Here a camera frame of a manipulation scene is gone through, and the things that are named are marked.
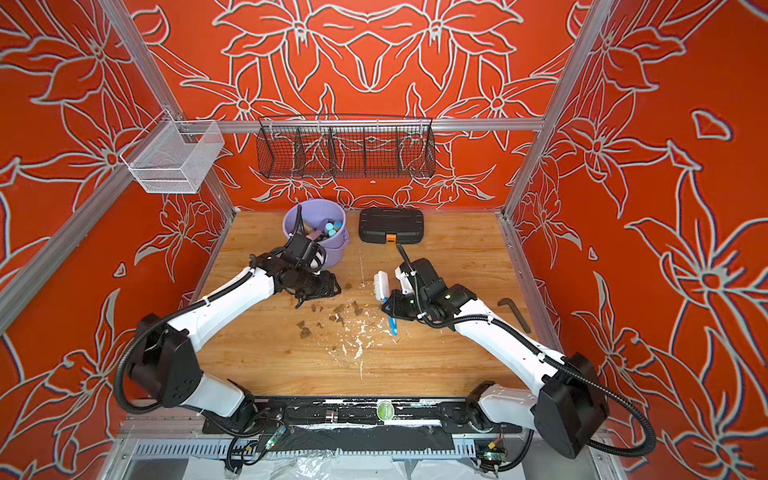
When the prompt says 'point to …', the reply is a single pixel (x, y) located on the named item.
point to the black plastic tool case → (391, 226)
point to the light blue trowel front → (329, 226)
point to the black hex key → (510, 302)
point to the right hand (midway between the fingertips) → (383, 304)
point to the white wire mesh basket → (177, 156)
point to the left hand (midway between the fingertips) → (335, 288)
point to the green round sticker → (385, 410)
